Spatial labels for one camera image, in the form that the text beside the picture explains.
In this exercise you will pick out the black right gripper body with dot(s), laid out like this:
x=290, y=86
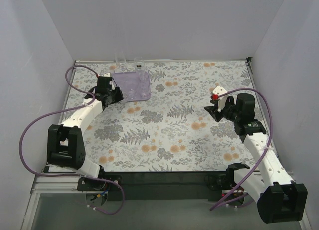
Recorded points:
x=217, y=111

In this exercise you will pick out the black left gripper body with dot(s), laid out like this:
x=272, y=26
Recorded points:
x=116, y=94

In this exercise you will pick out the clear tall tumbler glass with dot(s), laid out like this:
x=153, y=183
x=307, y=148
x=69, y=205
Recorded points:
x=133, y=89

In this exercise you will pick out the clear plain drinking glass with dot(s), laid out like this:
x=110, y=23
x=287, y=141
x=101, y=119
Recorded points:
x=121, y=62

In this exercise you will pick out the clear wine glass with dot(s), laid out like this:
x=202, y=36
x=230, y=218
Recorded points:
x=143, y=75

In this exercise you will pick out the clear champagne flute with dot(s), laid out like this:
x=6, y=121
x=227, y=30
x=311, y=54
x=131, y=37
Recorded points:
x=138, y=63

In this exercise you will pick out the clear small tumbler glass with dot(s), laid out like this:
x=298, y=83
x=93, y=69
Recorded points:
x=125, y=88

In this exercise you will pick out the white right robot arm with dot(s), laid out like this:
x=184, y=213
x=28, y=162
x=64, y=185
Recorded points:
x=278, y=197

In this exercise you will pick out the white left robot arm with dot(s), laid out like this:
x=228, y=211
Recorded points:
x=65, y=144

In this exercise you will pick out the lilac plastic tray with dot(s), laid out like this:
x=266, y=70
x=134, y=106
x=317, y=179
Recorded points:
x=119, y=78

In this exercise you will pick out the floral patterned table mat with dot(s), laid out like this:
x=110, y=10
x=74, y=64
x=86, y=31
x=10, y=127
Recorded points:
x=171, y=131

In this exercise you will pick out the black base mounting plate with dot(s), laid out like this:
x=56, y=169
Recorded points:
x=205, y=185

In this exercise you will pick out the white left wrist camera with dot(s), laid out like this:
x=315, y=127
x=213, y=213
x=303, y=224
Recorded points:
x=104, y=75

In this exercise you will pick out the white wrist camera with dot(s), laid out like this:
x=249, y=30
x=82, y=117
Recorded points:
x=104, y=75
x=220, y=95

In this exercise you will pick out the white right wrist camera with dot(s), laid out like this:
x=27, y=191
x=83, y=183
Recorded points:
x=220, y=95

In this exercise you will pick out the aluminium frame rail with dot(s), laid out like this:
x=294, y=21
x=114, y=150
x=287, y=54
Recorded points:
x=71, y=184

